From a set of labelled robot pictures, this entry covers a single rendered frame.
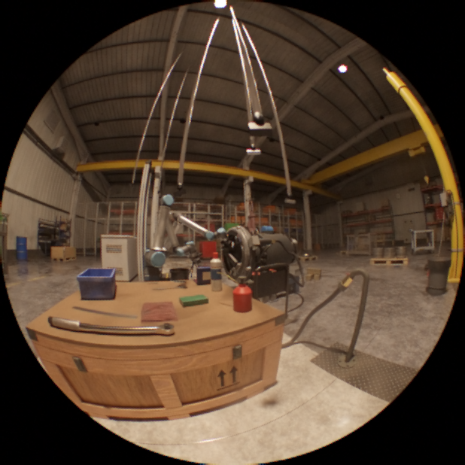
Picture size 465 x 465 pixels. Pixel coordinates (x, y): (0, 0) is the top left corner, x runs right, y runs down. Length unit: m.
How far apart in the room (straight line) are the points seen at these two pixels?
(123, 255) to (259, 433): 1.80
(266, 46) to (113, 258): 8.42
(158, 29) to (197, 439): 8.83
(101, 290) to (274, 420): 0.97
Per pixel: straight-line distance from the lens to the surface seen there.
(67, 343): 0.60
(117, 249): 1.84
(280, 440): 0.80
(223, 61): 8.20
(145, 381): 0.63
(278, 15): 8.04
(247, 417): 0.84
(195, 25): 7.88
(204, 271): 1.06
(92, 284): 0.87
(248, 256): 1.75
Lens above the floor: 0.75
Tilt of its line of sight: 4 degrees up
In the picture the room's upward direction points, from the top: 1 degrees counter-clockwise
